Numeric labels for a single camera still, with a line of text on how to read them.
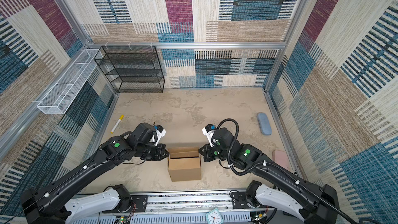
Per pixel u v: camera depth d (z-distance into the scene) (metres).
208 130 0.66
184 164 0.70
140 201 0.74
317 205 0.39
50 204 0.38
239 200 0.73
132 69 1.09
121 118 1.05
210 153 0.63
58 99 0.71
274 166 0.47
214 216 0.69
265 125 0.99
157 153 0.63
